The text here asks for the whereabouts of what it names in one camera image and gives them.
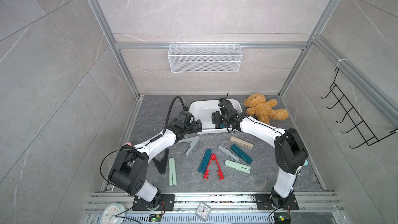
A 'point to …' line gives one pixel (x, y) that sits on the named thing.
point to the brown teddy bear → (258, 106)
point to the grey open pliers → (194, 141)
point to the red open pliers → (219, 172)
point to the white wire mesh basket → (204, 58)
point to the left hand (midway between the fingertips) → (198, 123)
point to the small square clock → (203, 211)
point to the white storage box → (202, 110)
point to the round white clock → (114, 213)
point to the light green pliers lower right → (238, 166)
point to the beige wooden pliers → (244, 143)
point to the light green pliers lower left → (172, 171)
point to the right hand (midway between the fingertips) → (218, 116)
